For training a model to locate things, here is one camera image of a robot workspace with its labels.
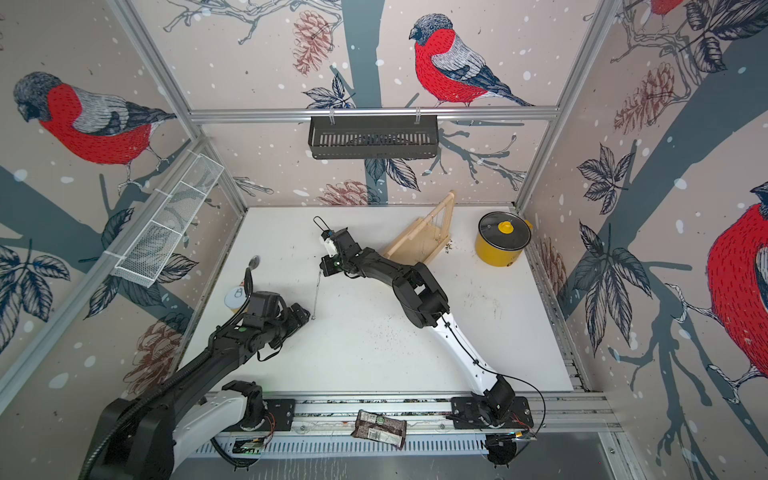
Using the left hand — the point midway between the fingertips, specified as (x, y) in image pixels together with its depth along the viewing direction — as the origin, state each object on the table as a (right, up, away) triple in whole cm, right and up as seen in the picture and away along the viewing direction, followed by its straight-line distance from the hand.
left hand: (306, 314), depth 88 cm
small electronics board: (-9, -28, -16) cm, 33 cm away
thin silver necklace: (+1, -2, +3) cm, 3 cm away
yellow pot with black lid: (+62, +23, +9) cm, 67 cm away
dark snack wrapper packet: (+23, -23, -17) cm, 37 cm away
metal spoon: (-23, +14, +16) cm, 31 cm away
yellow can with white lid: (-23, +5, +3) cm, 23 cm away
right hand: (+1, +14, +16) cm, 21 cm away
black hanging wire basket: (+16, +59, +19) cm, 65 cm away
